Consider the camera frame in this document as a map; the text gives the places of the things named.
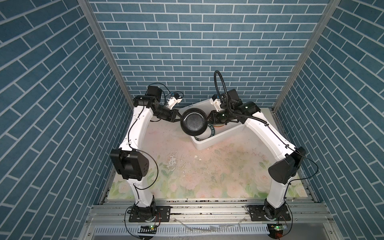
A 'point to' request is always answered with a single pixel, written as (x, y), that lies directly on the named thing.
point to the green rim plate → (210, 132)
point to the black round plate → (193, 121)
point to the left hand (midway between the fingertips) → (182, 117)
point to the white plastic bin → (221, 132)
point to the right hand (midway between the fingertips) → (205, 118)
